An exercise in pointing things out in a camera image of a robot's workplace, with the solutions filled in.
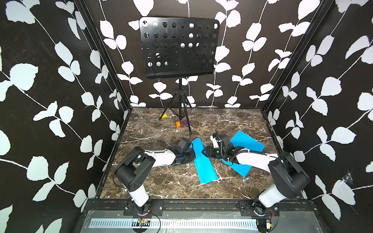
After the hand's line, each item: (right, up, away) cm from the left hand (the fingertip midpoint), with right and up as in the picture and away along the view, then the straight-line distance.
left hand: (198, 155), depth 91 cm
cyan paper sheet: (+3, -7, -5) cm, 9 cm away
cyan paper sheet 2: (+32, +8, +11) cm, 34 cm away
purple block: (-9, +21, +14) cm, 27 cm away
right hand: (+3, +3, -2) cm, 5 cm away
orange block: (-14, +20, +17) cm, 29 cm away
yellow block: (-25, +26, +22) cm, 43 cm away
